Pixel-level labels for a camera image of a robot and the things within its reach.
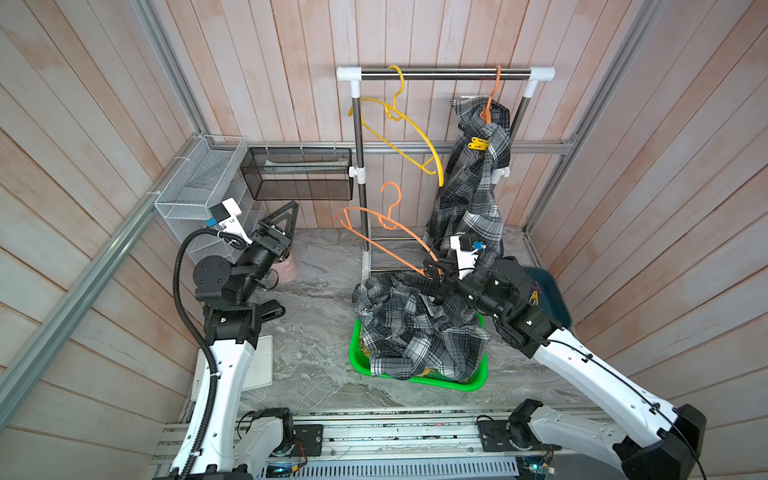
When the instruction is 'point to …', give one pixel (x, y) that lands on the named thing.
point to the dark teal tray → (550, 297)
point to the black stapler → (271, 309)
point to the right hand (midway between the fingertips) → (426, 260)
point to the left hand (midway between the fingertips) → (299, 214)
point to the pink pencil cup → (286, 269)
